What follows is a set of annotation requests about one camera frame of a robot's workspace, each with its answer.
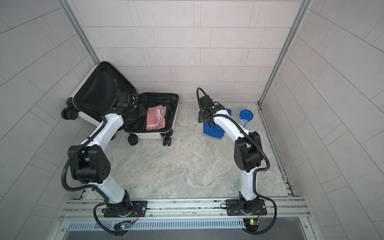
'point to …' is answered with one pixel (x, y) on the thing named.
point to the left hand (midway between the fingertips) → (147, 107)
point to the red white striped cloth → (155, 117)
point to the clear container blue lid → (246, 116)
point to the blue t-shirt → (215, 131)
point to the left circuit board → (122, 225)
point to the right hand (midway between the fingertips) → (203, 118)
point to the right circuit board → (251, 224)
